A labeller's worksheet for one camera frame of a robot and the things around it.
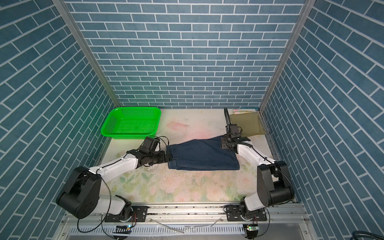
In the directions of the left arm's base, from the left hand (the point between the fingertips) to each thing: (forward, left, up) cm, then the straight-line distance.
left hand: (167, 157), depth 89 cm
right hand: (+9, -36, +5) cm, 37 cm away
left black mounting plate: (-29, +11, -3) cm, 31 cm away
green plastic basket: (+31, +31, -4) cm, 44 cm away
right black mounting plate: (-30, -36, -3) cm, 46 cm away
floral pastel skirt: (+38, -49, +1) cm, 62 cm away
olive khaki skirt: (+24, -57, +3) cm, 62 cm away
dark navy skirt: (+3, -21, -3) cm, 22 cm away
